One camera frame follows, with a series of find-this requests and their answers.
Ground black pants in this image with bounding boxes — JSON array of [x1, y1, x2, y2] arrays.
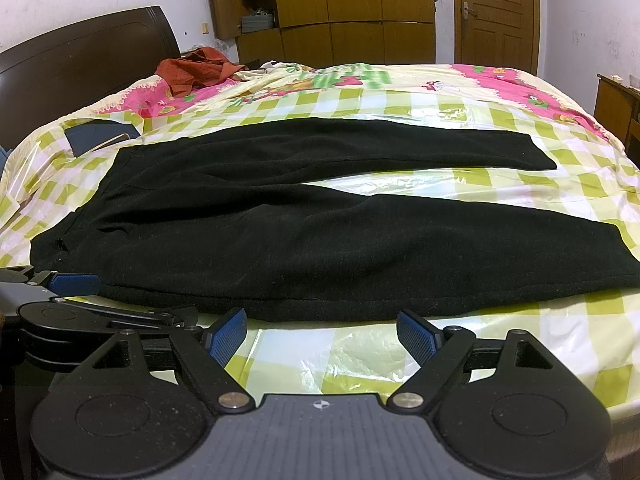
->
[[29, 118, 639, 322]]

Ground dark blue flat pouch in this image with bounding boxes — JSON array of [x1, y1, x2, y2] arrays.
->
[[64, 119, 140, 157]]

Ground dark wooden headboard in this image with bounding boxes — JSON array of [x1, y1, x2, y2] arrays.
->
[[1, 6, 180, 148]]

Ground red crumpled garment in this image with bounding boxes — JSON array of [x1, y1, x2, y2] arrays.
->
[[155, 47, 246, 96]]

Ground wooden side cabinet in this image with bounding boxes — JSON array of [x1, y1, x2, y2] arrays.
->
[[594, 74, 640, 165]]

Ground brown wooden wardrobe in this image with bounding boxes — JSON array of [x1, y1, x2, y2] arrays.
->
[[209, 0, 435, 67]]

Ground brown wooden door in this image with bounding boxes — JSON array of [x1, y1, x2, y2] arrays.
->
[[454, 0, 540, 74]]

